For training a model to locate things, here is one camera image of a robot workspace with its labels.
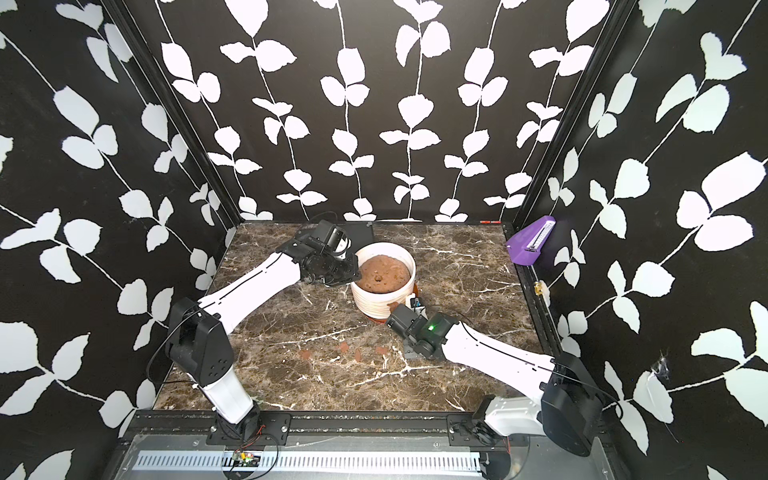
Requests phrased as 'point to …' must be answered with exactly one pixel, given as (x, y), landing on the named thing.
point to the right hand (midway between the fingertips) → (412, 340)
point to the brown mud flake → (358, 355)
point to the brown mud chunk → (305, 354)
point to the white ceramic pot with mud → (387, 276)
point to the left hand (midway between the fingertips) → (364, 270)
